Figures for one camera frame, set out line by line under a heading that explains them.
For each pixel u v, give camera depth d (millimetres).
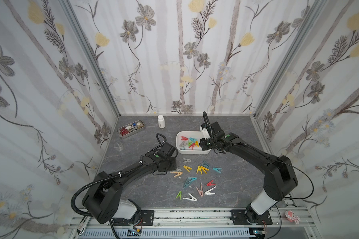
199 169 906
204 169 906
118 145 975
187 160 953
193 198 799
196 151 954
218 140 652
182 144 1012
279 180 445
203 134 797
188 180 860
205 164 927
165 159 659
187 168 906
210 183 858
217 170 906
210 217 754
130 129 1112
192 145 1012
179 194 817
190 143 1037
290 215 724
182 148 1007
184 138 1043
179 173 885
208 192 819
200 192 818
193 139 1039
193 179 863
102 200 416
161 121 1078
